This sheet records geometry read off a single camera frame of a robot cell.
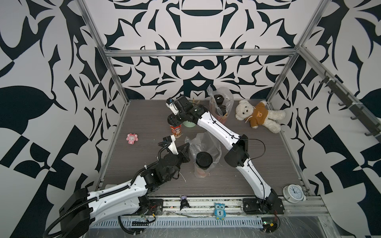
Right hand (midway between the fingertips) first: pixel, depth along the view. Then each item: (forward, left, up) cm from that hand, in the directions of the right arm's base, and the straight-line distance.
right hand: (172, 114), depth 88 cm
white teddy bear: (+8, -57, -12) cm, 59 cm away
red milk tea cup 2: (+13, -29, -1) cm, 32 cm away
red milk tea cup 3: (+3, -25, -2) cm, 25 cm away
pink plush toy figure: (-7, +27, -15) cm, 31 cm away
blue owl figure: (-47, -24, -17) cm, 55 cm away
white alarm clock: (-39, -62, -16) cm, 75 cm away
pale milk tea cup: (-28, -16, -2) cm, 32 cm away
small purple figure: (-43, -7, -17) cm, 46 cm away
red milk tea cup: (-6, -2, -10) cm, 11 cm away
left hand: (-20, -9, +2) cm, 22 cm away
